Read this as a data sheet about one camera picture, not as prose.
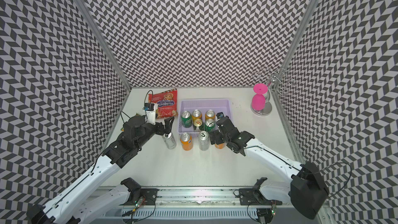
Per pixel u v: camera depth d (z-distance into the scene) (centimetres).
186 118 90
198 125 89
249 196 73
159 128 64
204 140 79
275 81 83
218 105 106
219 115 72
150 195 73
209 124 89
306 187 39
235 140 58
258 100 85
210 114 93
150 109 60
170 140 80
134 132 52
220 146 87
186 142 81
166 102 106
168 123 66
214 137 72
